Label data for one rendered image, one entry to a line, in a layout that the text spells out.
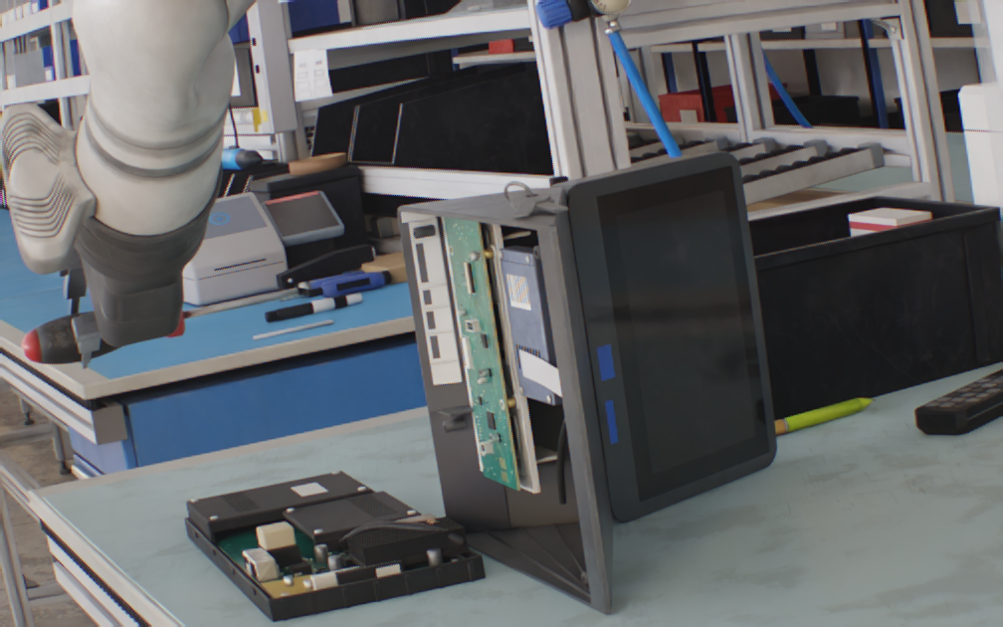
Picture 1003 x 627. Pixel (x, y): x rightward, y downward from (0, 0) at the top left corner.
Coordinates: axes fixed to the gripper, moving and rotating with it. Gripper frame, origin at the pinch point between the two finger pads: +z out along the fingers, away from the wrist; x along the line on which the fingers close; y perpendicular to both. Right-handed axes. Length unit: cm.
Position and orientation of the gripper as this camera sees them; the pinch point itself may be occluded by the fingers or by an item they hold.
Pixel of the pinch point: (79, 343)
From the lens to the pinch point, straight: 125.3
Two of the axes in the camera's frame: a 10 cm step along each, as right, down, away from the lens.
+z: -2.2, 4.6, 8.6
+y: 9.2, -1.9, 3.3
